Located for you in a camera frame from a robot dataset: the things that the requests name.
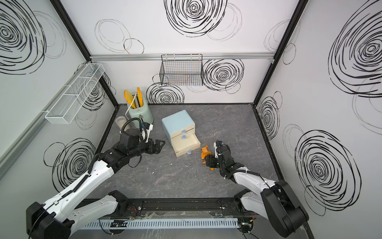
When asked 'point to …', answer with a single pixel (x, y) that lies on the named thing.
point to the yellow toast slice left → (130, 98)
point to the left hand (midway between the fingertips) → (158, 141)
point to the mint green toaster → (143, 112)
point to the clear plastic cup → (120, 121)
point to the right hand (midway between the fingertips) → (210, 158)
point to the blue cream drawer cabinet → (178, 126)
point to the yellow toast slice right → (140, 96)
